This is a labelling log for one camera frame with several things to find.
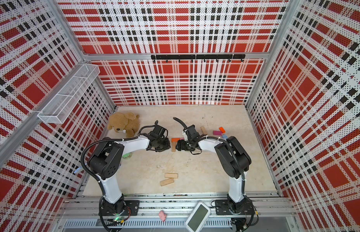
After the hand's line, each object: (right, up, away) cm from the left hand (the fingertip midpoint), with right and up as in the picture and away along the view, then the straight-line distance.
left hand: (172, 146), depth 96 cm
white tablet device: (+16, -28, -29) cm, 43 cm away
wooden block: (+1, 0, -2) cm, 3 cm away
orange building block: (+2, +4, +2) cm, 5 cm away
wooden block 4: (-1, -18, -14) cm, 23 cm away
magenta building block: (+33, +8, +8) cm, 35 cm away
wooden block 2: (+23, +9, +8) cm, 26 cm away
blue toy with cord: (-43, -7, -27) cm, 51 cm away
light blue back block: (+37, +6, +6) cm, 38 cm away
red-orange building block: (+37, +11, +10) cm, 39 cm away
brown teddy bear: (-29, +16, -1) cm, 33 cm away
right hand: (+7, 0, -2) cm, 7 cm away
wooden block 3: (+1, -15, -12) cm, 19 cm away
